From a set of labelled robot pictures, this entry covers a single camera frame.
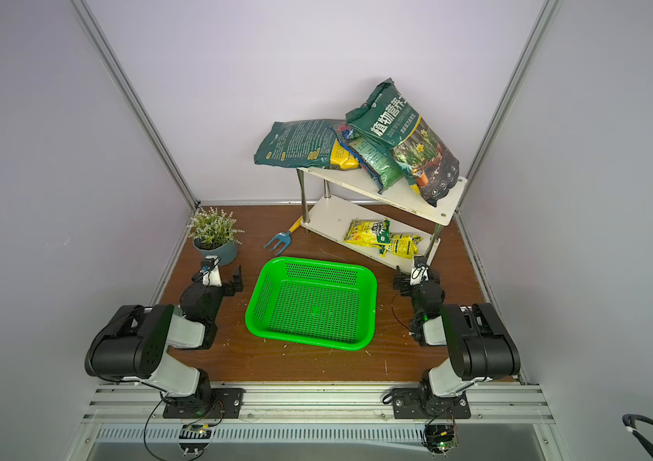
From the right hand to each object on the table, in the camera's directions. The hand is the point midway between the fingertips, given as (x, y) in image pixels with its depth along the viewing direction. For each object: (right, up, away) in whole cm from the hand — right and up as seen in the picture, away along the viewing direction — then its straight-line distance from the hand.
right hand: (417, 262), depth 90 cm
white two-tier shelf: (-21, +20, +27) cm, 39 cm away
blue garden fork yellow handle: (-47, +8, +20) cm, 52 cm away
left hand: (-61, -1, 0) cm, 61 cm away
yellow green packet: (-13, +9, +5) cm, 17 cm away
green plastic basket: (-34, -14, +2) cm, 36 cm away
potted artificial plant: (-66, +10, 0) cm, 67 cm away
